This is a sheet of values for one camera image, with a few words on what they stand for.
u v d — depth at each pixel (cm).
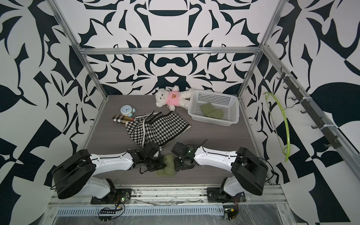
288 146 64
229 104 110
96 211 71
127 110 105
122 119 102
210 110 108
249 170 44
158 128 97
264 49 87
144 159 68
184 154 63
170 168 79
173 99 108
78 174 43
